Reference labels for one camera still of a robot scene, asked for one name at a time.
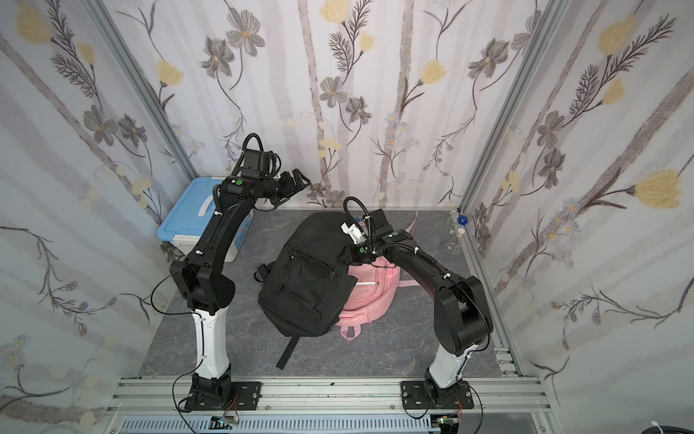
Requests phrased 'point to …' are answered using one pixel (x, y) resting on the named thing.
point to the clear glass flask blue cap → (456, 223)
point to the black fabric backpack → (302, 292)
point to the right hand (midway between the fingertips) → (341, 254)
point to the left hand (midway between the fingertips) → (304, 183)
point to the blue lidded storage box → (190, 216)
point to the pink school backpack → (376, 291)
